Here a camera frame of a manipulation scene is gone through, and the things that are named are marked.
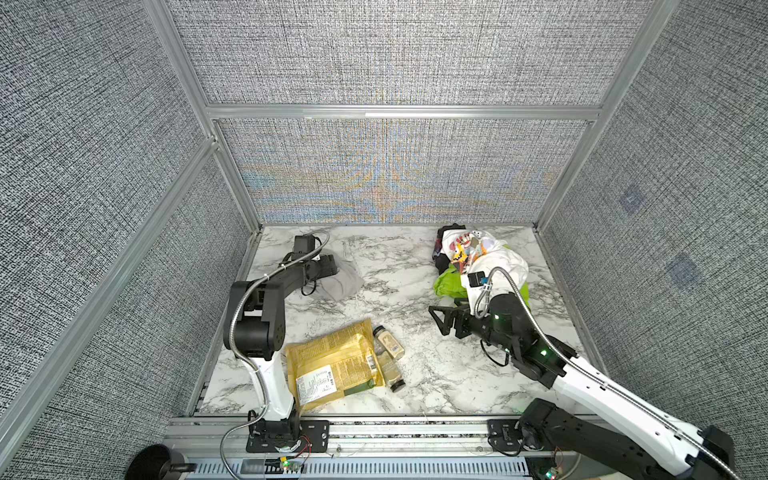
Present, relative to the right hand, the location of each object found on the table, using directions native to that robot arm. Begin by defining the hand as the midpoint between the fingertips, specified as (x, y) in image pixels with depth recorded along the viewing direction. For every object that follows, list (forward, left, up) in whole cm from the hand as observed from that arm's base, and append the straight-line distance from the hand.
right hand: (441, 305), depth 74 cm
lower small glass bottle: (-10, +13, -16) cm, 23 cm away
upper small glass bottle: (-2, +13, -17) cm, 21 cm away
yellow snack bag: (-10, +26, -13) cm, 30 cm away
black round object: (-31, +65, -17) cm, 74 cm away
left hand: (+25, +36, -15) cm, 47 cm away
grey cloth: (+14, +28, -12) cm, 33 cm away
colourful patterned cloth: (+22, -11, -5) cm, 25 cm away
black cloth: (+28, -5, -15) cm, 32 cm away
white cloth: (+20, -20, -5) cm, 29 cm away
